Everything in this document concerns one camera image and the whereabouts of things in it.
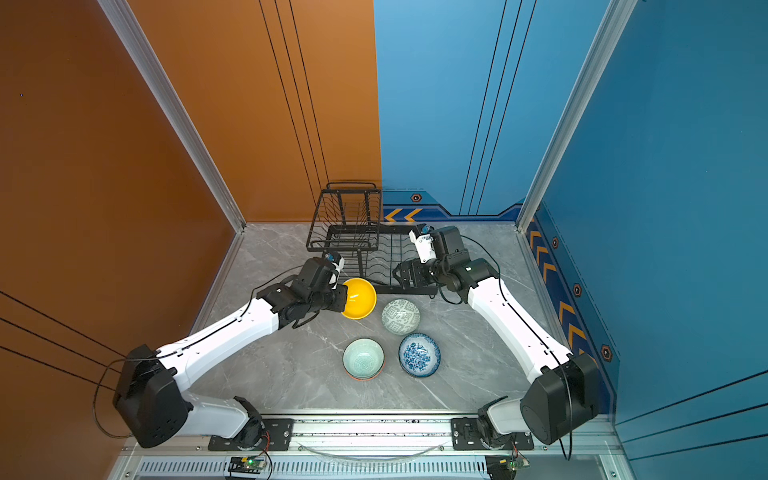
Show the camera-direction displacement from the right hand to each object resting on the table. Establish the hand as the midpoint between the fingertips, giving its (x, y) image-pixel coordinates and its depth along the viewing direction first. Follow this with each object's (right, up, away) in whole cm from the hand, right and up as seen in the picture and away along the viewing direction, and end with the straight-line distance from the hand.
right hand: (408, 268), depth 80 cm
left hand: (-17, -7, +3) cm, 18 cm away
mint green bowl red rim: (-12, -26, +3) cm, 29 cm away
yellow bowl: (-13, -9, +6) cm, 17 cm away
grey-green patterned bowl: (-2, -16, +14) cm, 22 cm away
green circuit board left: (-39, -47, -9) cm, 61 cm away
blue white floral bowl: (+3, -25, +3) cm, 25 cm away
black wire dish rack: (-20, +15, +26) cm, 36 cm away
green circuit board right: (+22, -47, -10) cm, 52 cm away
